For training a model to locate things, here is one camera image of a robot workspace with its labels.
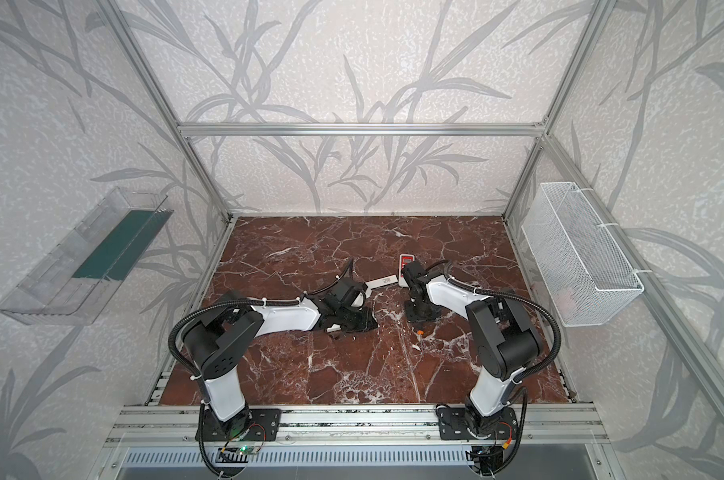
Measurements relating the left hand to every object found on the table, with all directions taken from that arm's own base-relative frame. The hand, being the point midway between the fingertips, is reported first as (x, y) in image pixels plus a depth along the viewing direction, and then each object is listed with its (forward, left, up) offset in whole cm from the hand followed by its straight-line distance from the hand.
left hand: (382, 318), depth 89 cm
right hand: (+4, -11, -3) cm, 12 cm away
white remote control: (+13, +3, -3) cm, 14 cm away
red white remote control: (+23, -8, -2) cm, 25 cm away
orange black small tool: (-3, -11, -2) cm, 12 cm away
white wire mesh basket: (-4, -42, +33) cm, 53 cm away
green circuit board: (-32, +32, -3) cm, 46 cm away
